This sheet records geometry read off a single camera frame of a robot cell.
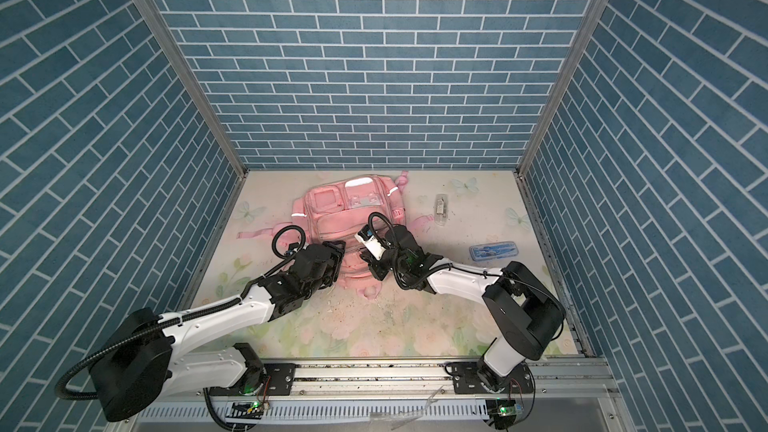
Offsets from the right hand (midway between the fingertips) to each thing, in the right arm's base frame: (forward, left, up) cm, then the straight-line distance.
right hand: (360, 252), depth 85 cm
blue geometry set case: (+10, -41, -10) cm, 44 cm away
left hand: (0, +3, +1) cm, 3 cm away
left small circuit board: (-38, +23, -14) cm, 47 cm away
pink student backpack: (+19, +11, -5) cm, 23 cm away
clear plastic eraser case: (+26, -25, -11) cm, 37 cm away
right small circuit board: (-33, -39, -13) cm, 53 cm away
